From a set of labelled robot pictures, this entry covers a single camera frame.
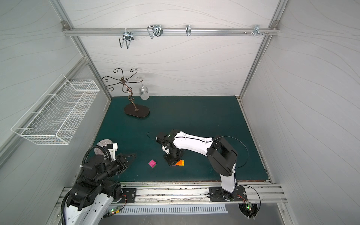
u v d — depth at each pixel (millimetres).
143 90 949
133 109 1107
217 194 730
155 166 820
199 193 749
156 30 763
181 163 827
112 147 660
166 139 609
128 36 783
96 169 514
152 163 819
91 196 490
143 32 761
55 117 684
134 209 701
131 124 1050
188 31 783
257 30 765
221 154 471
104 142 907
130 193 736
